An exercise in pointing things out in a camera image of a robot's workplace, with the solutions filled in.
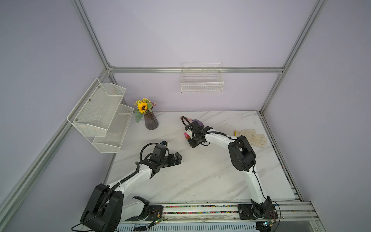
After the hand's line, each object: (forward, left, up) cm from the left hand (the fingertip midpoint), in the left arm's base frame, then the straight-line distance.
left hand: (175, 160), depth 87 cm
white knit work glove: (+19, -59, -6) cm, 62 cm away
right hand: (+16, -12, -6) cm, 21 cm away
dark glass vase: (+29, +19, +4) cm, 35 cm away
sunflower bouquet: (+28, +21, +20) cm, 40 cm away
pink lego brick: (+18, -7, -1) cm, 20 cm away
